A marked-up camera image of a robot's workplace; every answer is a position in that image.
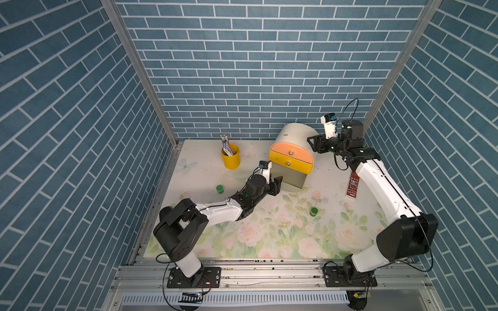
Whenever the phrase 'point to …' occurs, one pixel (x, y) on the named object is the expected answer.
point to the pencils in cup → (227, 148)
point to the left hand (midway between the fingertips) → (282, 178)
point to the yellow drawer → (290, 162)
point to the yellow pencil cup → (231, 162)
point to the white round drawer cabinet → (296, 133)
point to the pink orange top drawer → (293, 150)
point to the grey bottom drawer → (290, 175)
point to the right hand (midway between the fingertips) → (315, 137)
